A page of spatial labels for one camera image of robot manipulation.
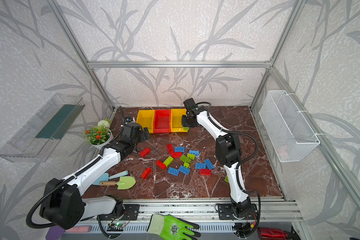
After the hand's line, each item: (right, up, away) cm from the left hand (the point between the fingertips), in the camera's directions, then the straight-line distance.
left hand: (143, 126), depth 86 cm
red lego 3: (+37, -27, +1) cm, 45 cm away
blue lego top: (+21, -15, +10) cm, 28 cm away
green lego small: (+28, -18, +5) cm, 34 cm away
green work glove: (+18, -46, -17) cm, 53 cm away
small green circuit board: (-9, -48, -14) cm, 51 cm away
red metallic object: (+64, -47, -19) cm, 82 cm away
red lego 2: (+10, -23, +3) cm, 25 cm away
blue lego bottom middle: (+24, -26, +1) cm, 35 cm away
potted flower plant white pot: (-25, -5, 0) cm, 25 cm away
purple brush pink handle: (-35, -48, -18) cm, 62 cm away
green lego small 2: (+25, -23, +2) cm, 34 cm away
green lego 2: (+25, -2, +8) cm, 27 cm away
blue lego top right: (+32, -17, +6) cm, 36 cm away
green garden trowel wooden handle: (-10, -32, -2) cm, 33 cm away
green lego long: (+14, -21, +4) cm, 26 cm away
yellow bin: (-6, +5, +25) cm, 26 cm away
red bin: (+6, +3, +26) cm, 27 cm away
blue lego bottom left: (+18, -26, +1) cm, 32 cm away
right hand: (+24, +4, +12) cm, 27 cm away
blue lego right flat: (+34, -23, +3) cm, 41 cm away
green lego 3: (+44, -22, -21) cm, 53 cm away
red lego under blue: (+19, -18, +7) cm, 27 cm away
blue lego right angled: (+39, -22, +3) cm, 45 cm away
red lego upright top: (+15, -15, +10) cm, 23 cm away
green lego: (+25, -20, +5) cm, 32 cm away
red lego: (+2, -26, -1) cm, 27 cm away
